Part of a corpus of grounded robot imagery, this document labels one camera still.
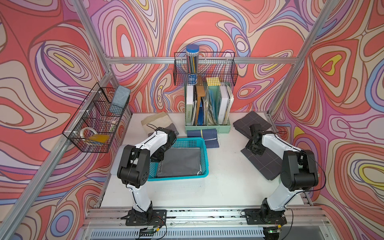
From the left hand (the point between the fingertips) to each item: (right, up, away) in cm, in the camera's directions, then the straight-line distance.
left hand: (150, 160), depth 86 cm
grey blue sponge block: (-15, +36, -5) cm, 39 cm away
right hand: (+63, +3, +7) cm, 63 cm away
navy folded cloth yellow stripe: (+37, +14, +17) cm, 43 cm away
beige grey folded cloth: (-1, +25, +30) cm, 39 cm away
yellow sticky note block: (+37, +48, +5) cm, 61 cm away
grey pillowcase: (+17, -2, +6) cm, 18 cm away
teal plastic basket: (+29, +10, +7) cm, 32 cm away
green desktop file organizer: (+35, +33, +9) cm, 49 cm away
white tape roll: (-25, +17, -20) cm, 36 cm away
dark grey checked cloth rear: (+63, +22, +26) cm, 71 cm away
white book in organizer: (+45, +38, +8) cm, 59 cm away
